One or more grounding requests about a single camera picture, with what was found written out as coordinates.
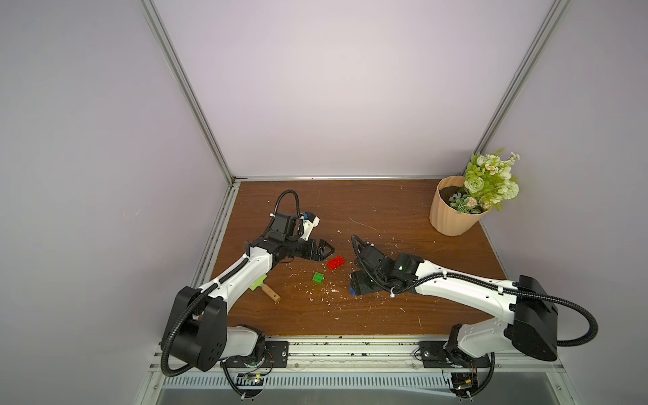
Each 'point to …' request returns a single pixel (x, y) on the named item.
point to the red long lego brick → (335, 262)
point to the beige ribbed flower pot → (445, 218)
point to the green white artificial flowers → (488, 183)
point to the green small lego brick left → (318, 278)
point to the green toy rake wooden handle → (260, 283)
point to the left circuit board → (250, 379)
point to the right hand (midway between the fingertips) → (358, 281)
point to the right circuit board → (463, 383)
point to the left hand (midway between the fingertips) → (326, 247)
